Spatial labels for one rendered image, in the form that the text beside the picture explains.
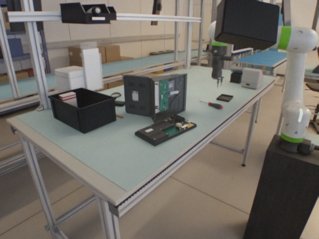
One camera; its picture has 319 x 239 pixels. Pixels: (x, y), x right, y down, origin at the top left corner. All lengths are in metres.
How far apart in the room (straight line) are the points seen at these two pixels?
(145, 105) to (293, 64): 0.86
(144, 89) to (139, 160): 0.42
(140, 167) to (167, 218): 1.20
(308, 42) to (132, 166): 0.97
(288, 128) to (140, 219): 1.29
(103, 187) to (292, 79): 1.17
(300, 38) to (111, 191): 1.05
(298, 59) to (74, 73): 1.24
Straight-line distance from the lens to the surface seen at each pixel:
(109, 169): 0.75
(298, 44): 1.23
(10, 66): 2.01
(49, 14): 1.31
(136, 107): 1.13
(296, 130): 1.34
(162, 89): 1.03
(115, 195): 0.65
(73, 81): 1.28
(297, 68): 1.42
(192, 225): 1.88
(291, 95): 1.45
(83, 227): 1.93
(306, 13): 7.42
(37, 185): 1.48
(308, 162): 1.35
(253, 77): 1.75
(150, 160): 0.77
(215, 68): 1.39
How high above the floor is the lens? 1.44
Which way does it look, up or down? 24 degrees down
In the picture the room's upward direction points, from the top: straight up
